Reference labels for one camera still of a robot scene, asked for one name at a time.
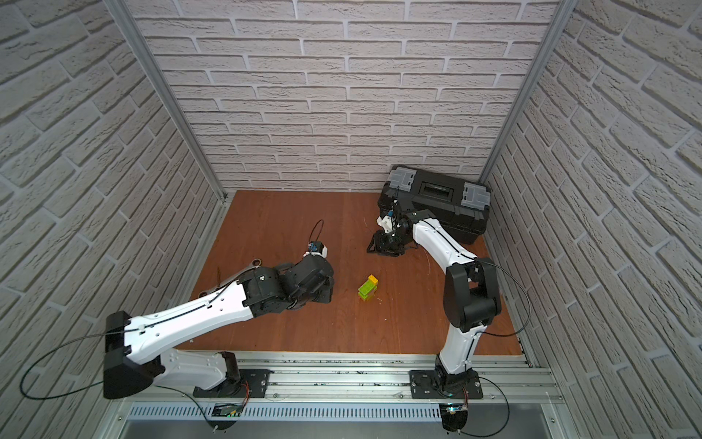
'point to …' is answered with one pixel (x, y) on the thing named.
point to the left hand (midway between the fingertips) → (337, 281)
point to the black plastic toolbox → (462, 207)
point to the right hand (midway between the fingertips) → (378, 249)
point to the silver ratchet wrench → (256, 263)
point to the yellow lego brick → (372, 278)
